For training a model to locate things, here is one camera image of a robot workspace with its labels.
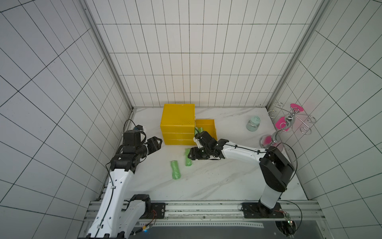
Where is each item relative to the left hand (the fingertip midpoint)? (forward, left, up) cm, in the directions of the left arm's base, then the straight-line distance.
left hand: (157, 145), depth 75 cm
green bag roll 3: (-1, -16, -17) cm, 23 cm away
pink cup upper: (+25, -80, +5) cm, 84 cm away
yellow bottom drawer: (+30, -30, -21) cm, 47 cm away
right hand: (+3, -18, -13) cm, 22 cm away
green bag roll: (+7, -20, +2) cm, 22 cm away
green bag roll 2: (+22, -24, -16) cm, 36 cm away
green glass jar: (+25, -61, -14) cm, 67 cm away
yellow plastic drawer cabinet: (+12, -10, +2) cm, 16 cm away
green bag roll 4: (-9, -9, -17) cm, 21 cm away
